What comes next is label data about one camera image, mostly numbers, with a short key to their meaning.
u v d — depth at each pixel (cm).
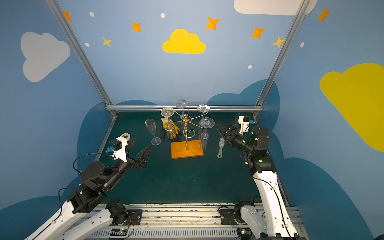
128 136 107
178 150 98
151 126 90
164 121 115
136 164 54
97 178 43
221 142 103
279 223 39
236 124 93
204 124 72
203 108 80
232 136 59
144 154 55
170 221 73
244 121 64
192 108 80
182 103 80
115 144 47
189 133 68
